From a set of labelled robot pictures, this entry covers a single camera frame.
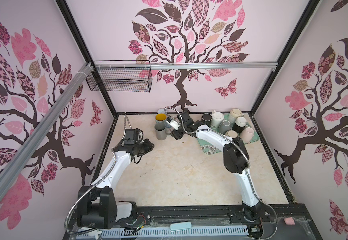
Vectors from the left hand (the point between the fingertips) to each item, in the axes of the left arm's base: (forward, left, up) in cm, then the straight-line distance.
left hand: (153, 147), depth 85 cm
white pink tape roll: (+40, -1, -9) cm, 41 cm away
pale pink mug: (+12, -61, -4) cm, 62 cm away
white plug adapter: (-40, +24, -11) cm, 48 cm away
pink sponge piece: (-36, -69, -10) cm, 78 cm away
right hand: (+17, -12, -2) cm, 21 cm away
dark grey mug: (+15, -4, -4) cm, 16 cm away
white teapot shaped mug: (+28, -44, -4) cm, 52 cm away
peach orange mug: (+12, -50, -3) cm, 52 cm away
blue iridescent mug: (+28, -2, -5) cm, 28 cm away
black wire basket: (+42, +23, +21) cm, 52 cm away
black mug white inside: (+26, -36, -4) cm, 45 cm away
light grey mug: (+19, -47, -4) cm, 51 cm away
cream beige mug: (+31, -58, -3) cm, 66 cm away
